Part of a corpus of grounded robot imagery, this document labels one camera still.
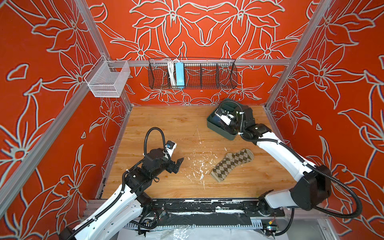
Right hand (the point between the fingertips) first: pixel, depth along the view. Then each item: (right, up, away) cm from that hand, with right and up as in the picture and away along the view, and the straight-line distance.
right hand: (222, 116), depth 81 cm
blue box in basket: (-24, +26, +9) cm, 36 cm away
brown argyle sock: (+6, -27, +7) cm, 29 cm away
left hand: (-26, -19, -6) cm, 32 cm away
